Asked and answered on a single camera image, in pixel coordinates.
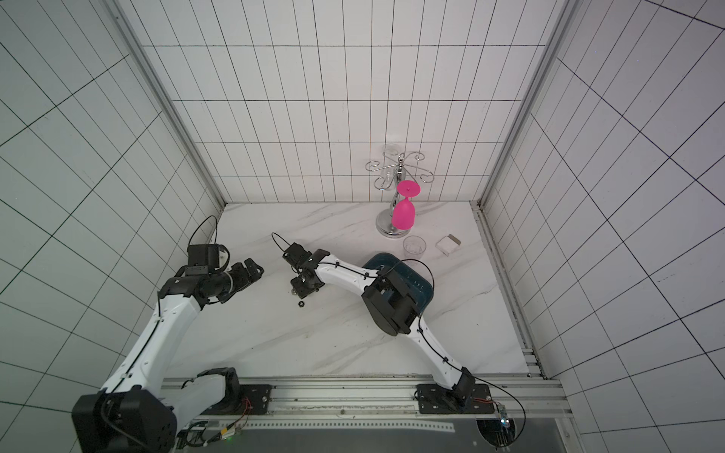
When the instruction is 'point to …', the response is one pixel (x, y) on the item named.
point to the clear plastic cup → (413, 247)
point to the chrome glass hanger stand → (400, 169)
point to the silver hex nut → (294, 292)
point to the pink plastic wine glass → (403, 212)
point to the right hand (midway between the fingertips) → (294, 293)
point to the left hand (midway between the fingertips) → (251, 281)
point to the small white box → (448, 243)
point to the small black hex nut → (301, 304)
